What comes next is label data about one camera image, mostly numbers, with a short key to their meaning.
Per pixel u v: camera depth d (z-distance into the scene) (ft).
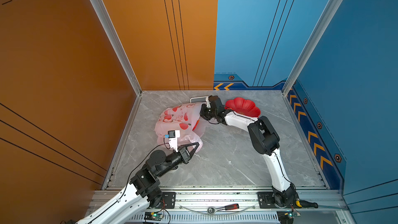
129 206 1.66
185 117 2.86
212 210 2.27
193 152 2.15
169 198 2.44
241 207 2.36
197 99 3.56
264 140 1.90
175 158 1.98
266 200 2.38
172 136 2.07
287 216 2.31
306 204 2.31
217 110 2.65
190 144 2.15
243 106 3.57
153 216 2.32
